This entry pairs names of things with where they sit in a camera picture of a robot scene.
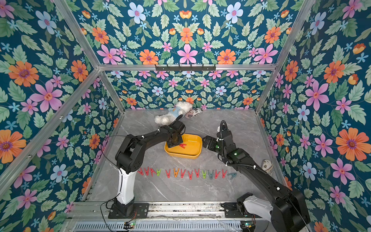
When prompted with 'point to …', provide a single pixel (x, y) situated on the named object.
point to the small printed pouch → (193, 112)
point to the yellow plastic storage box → (193, 148)
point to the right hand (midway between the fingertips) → (208, 140)
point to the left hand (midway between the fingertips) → (181, 141)
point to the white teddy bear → (180, 108)
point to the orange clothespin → (176, 172)
